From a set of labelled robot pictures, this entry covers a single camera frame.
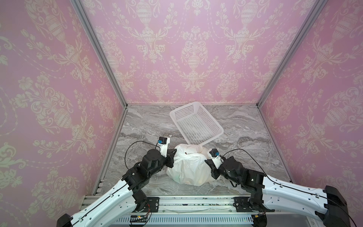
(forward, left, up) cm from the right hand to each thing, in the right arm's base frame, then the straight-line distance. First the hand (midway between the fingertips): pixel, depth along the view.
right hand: (206, 160), depth 75 cm
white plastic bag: (-3, +9, +1) cm, 10 cm away
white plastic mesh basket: (+35, +1, -13) cm, 38 cm away
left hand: (+3, +15, +5) cm, 16 cm away
